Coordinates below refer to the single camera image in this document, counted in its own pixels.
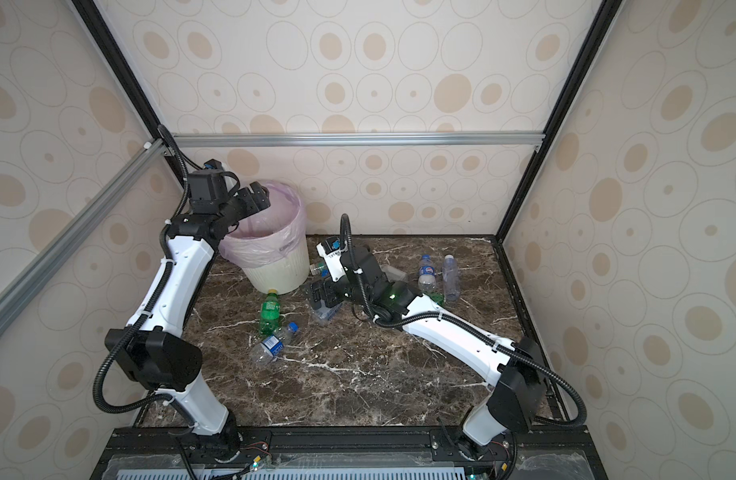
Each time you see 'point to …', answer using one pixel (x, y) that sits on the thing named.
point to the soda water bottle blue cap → (325, 312)
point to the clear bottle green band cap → (316, 268)
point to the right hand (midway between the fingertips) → (316, 280)
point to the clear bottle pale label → (450, 278)
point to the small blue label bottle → (272, 345)
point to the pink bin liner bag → (279, 226)
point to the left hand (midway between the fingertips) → (259, 185)
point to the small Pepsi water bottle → (427, 279)
